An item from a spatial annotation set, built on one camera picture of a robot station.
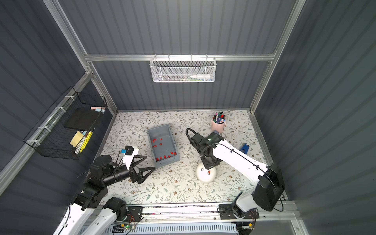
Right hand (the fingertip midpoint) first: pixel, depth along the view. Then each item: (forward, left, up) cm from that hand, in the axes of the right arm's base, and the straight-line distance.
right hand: (213, 165), depth 76 cm
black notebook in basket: (+18, +70, +15) cm, 74 cm away
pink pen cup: (+32, -6, -3) cm, 33 cm away
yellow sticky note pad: (+6, +66, +16) cm, 68 cm away
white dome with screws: (-4, +4, -5) cm, 8 cm away
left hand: (-5, +31, +11) cm, 33 cm away
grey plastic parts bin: (+20, +32, -15) cm, 40 cm away
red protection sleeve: (-3, +3, -3) cm, 5 cm away
